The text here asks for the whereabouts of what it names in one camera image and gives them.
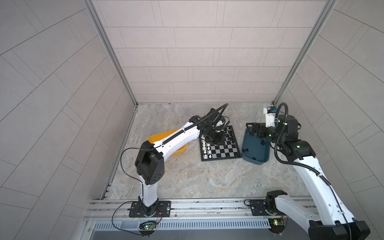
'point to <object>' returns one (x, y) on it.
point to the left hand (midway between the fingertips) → (229, 143)
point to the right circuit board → (276, 225)
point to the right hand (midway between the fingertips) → (253, 123)
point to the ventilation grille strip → (218, 224)
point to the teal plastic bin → (254, 150)
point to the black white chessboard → (229, 149)
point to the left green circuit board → (149, 225)
